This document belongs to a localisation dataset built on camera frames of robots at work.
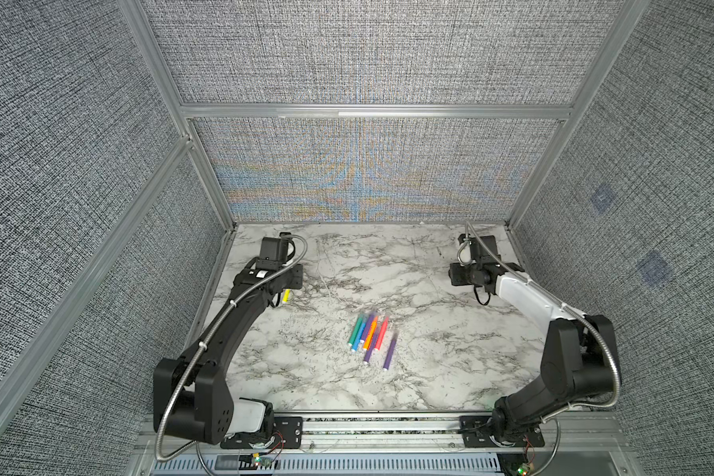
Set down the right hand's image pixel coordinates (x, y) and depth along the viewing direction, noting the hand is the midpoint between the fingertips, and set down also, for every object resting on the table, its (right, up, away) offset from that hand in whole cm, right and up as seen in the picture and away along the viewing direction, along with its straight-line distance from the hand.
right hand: (456, 265), depth 92 cm
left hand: (-49, 0, -7) cm, 49 cm away
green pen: (-31, -20, -2) cm, 37 cm away
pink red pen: (-23, -20, -2) cm, 31 cm away
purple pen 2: (-27, -25, -4) cm, 37 cm away
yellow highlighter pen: (-54, -10, +6) cm, 55 cm away
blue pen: (-30, -21, -2) cm, 37 cm away
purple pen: (-22, -27, -6) cm, 35 cm away
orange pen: (-26, -21, -2) cm, 34 cm away
